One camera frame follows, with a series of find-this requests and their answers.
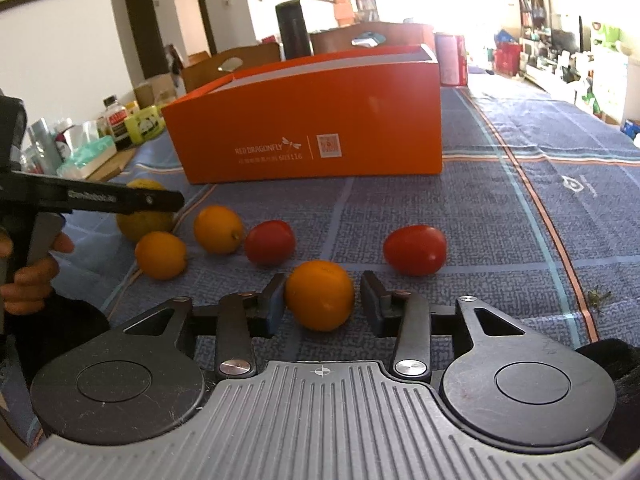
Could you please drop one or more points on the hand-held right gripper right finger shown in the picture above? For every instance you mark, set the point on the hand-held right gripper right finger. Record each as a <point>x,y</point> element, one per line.
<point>372,306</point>

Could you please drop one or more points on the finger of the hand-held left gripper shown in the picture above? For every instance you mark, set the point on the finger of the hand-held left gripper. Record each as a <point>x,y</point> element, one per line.
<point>110,199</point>

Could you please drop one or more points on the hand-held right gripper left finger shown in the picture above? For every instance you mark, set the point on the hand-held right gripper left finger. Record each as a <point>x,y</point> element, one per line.
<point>275,306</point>

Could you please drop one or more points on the large yellow lemon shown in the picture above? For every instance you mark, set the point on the large yellow lemon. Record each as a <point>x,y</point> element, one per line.
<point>142,225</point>

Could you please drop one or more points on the large round orange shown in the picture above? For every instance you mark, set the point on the large round orange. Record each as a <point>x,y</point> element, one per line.
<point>320,295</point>

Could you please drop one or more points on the orange cardboard box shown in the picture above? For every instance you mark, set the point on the orange cardboard box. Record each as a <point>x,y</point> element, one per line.
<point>300,110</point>

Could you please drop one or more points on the person's left forearm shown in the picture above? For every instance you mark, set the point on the person's left forearm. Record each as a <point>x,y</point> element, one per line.
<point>55,340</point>

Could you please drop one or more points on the person's right forearm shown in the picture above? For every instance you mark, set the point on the person's right forearm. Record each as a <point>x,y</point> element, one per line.
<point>620,375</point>

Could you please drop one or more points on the person's left hand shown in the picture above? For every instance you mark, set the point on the person's left hand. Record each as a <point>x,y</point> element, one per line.
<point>35,280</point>

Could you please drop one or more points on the wooden cutting board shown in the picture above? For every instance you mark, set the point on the wooden cutting board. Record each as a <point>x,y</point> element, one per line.
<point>115,165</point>

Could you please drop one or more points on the silver foil packet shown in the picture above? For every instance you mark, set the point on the silver foil packet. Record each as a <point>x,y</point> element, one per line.
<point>45,145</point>

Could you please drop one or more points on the teal tissue pack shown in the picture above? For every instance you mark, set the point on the teal tissue pack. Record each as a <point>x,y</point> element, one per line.
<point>87,157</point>

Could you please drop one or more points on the red tomato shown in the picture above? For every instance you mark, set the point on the red tomato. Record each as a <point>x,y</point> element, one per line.
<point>270,242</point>
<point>415,250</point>

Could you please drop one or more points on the black capped clear bottle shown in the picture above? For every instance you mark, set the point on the black capped clear bottle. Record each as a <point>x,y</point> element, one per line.
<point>118,125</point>

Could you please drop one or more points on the small round orange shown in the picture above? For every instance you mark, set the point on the small round orange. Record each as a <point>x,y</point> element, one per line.
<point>161,256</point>

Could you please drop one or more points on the green panda mug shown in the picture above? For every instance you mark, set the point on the green panda mug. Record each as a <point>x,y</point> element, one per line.
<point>145,127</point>

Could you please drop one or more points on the yellow capped jar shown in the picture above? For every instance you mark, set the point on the yellow capped jar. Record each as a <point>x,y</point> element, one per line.
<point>131,108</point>

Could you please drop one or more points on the orange with pointed tip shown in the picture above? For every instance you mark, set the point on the orange with pointed tip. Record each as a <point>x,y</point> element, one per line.
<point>217,230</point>

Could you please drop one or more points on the stacked cardboard boxes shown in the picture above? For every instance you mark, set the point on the stacked cardboard boxes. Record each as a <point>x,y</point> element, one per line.
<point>160,87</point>

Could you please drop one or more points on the blue patterned tablecloth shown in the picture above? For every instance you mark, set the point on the blue patterned tablecloth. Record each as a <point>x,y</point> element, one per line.
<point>475,210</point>

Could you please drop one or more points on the wooden chair with oval cutout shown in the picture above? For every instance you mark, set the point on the wooden chair with oval cutout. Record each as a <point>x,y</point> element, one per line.
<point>395,32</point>
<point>250,60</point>

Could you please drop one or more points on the small dried stem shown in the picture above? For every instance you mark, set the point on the small dried stem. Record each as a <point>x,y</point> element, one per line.
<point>597,296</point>

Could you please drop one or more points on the dark thermos bottle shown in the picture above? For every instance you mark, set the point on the dark thermos bottle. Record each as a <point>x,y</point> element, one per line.
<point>294,30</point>

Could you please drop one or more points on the red carton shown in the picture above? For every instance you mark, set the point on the red carton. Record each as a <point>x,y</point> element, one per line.
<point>452,60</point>

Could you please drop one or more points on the red basket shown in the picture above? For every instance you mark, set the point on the red basket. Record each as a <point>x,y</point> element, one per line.
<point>509,59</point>

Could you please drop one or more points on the small bookshelf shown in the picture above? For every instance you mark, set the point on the small bookshelf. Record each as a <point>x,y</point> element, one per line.
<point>365,2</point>

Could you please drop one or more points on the black monitor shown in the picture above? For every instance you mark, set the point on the black monitor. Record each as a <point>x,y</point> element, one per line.
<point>566,41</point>

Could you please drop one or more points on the tall bookshelf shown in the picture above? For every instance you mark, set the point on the tall bookshelf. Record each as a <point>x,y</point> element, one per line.
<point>532,7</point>

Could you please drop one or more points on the dark wooden door frame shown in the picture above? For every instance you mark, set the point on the dark wooden door frame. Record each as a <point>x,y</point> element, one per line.
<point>145,15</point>

